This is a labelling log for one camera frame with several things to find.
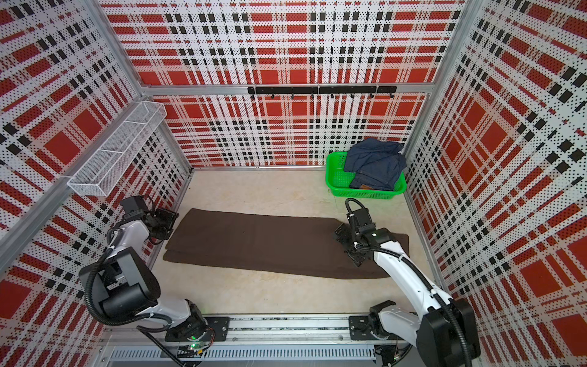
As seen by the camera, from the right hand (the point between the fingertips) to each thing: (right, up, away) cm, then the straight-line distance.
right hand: (341, 244), depth 82 cm
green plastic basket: (+4, +25, +34) cm, 42 cm away
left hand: (-63, +9, +7) cm, 64 cm away
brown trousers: (-16, -3, +11) cm, 20 cm away
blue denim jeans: (+23, +33, +31) cm, 51 cm away
